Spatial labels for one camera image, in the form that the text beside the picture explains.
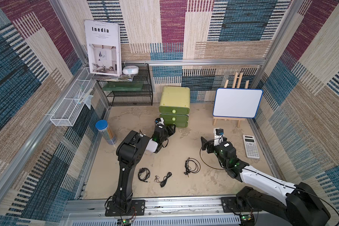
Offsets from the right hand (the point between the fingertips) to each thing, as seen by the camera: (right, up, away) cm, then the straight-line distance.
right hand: (209, 135), depth 84 cm
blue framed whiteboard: (+21, +20, +10) cm, 31 cm away
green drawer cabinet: (-20, +18, +6) cm, 28 cm away
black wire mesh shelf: (-56, +27, +35) cm, 71 cm away
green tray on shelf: (-54, +31, +10) cm, 63 cm away
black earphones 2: (-40, -21, +1) cm, 45 cm away
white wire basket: (-89, +16, +10) cm, 91 cm away
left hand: (-20, +5, +17) cm, 27 cm away
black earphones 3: (-27, -26, -2) cm, 38 cm away
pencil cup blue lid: (-63, +5, 0) cm, 63 cm away
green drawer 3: (-18, +5, +21) cm, 28 cm away
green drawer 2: (-20, +10, +13) cm, 26 cm away
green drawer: (-20, +15, +8) cm, 27 cm away
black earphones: (-10, -19, +4) cm, 22 cm away
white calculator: (+30, -10, +10) cm, 33 cm away
